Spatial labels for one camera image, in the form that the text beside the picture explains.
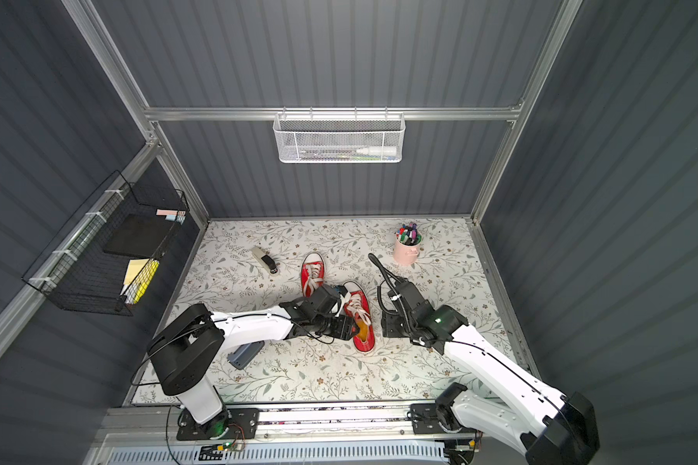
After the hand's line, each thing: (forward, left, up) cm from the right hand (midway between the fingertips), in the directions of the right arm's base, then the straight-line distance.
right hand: (393, 322), depth 78 cm
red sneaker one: (+20, +25, -6) cm, 33 cm away
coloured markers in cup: (+32, -8, 0) cm, 33 cm away
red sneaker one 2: (+8, +10, -7) cm, 14 cm away
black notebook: (+17, +68, +17) cm, 72 cm away
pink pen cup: (+28, -7, -6) cm, 29 cm away
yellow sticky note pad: (0, +57, +22) cm, 61 cm away
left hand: (+1, +11, -8) cm, 14 cm away
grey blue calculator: (-6, +43, -10) cm, 44 cm away
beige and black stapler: (+27, +43, -8) cm, 51 cm away
